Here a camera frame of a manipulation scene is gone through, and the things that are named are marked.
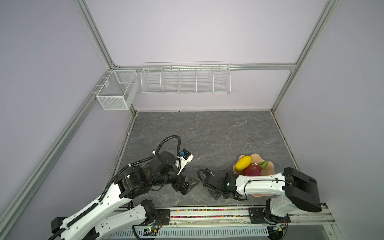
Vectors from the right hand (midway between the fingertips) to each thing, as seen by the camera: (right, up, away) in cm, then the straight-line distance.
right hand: (213, 189), depth 82 cm
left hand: (-12, +13, -20) cm, 27 cm away
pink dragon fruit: (+22, +11, -2) cm, 25 cm away
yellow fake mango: (+17, +14, +1) cm, 22 cm away
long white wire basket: (-17, +67, +15) cm, 71 cm away
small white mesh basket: (-64, +59, +19) cm, 89 cm away
